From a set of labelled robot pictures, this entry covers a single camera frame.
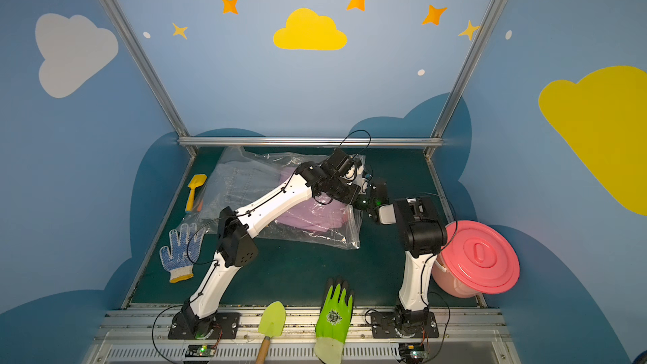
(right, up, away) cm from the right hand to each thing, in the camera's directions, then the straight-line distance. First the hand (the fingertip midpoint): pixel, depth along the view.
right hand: (341, 193), depth 100 cm
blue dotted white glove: (-57, -20, -11) cm, 62 cm away
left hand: (+6, 0, -18) cm, 19 cm away
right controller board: (+19, -44, -28) cm, 56 cm away
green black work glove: (-4, -37, -25) cm, 45 cm away
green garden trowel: (-23, -38, -25) cm, 51 cm away
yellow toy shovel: (-63, +5, +8) cm, 64 cm away
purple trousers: (-10, -7, -14) cm, 18 cm away
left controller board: (-42, -43, -29) cm, 67 cm away
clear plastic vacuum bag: (-41, +8, +4) cm, 42 cm away
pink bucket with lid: (+36, -16, -31) cm, 50 cm away
